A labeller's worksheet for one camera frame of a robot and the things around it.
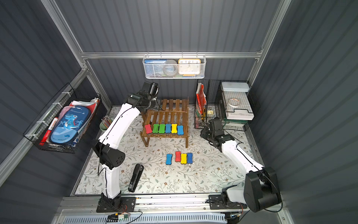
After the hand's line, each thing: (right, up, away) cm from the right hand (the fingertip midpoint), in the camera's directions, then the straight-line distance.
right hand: (206, 130), depth 87 cm
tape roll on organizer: (+21, +19, +8) cm, 29 cm away
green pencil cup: (-68, +2, +5) cm, 68 cm away
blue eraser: (-24, +1, -2) cm, 24 cm away
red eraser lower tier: (-37, +1, 0) cm, 37 cm away
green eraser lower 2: (-28, +2, 0) cm, 28 cm away
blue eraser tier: (-24, -19, +4) cm, 31 cm away
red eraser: (-18, -17, +2) cm, 25 cm away
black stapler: (-42, -26, -6) cm, 50 cm away
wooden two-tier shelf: (-23, +6, +6) cm, 25 cm away
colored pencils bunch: (-64, +6, +3) cm, 65 cm away
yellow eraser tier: (-20, +2, 0) cm, 20 cm away
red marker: (-78, 0, -23) cm, 81 cm away
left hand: (-30, +17, -5) cm, 35 cm away
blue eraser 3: (-10, -18, +2) cm, 20 cm away
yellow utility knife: (+3, +11, +25) cm, 28 cm away
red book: (+1, +26, +29) cm, 39 cm away
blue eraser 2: (-16, +1, -2) cm, 16 cm away
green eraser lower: (-32, +2, 0) cm, 32 cm away
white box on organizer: (+25, +10, +4) cm, 27 cm away
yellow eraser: (-14, -19, +3) cm, 24 cm away
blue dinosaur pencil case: (-68, +7, -20) cm, 72 cm away
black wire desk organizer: (+16, +19, +36) cm, 44 cm away
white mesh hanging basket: (-18, +35, +3) cm, 40 cm away
